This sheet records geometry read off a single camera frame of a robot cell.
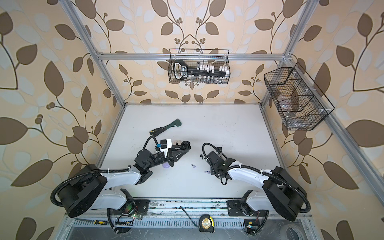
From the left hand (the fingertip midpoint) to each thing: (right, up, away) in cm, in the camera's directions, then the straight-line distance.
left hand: (187, 149), depth 70 cm
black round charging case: (-1, +1, +1) cm, 2 cm away
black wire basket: (+56, +21, +4) cm, 60 cm away
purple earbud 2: (+11, -17, +16) cm, 26 cm away
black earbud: (+7, -9, +22) cm, 25 cm away
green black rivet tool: (-10, +12, +38) cm, 41 cm away
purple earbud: (+3, -14, +19) cm, 24 cm away
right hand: (+16, -15, +18) cm, 29 cm away
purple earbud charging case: (-14, -13, +18) cm, 26 cm away
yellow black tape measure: (+9, -34, -2) cm, 36 cm away
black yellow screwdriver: (-27, +5, +32) cm, 42 cm away
